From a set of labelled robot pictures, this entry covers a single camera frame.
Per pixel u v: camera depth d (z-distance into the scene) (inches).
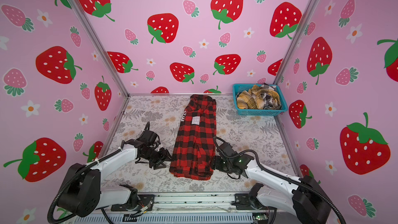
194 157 34.7
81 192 16.3
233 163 24.5
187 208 28.8
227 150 25.3
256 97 41.9
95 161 18.5
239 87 45.4
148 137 28.1
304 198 16.0
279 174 18.8
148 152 27.0
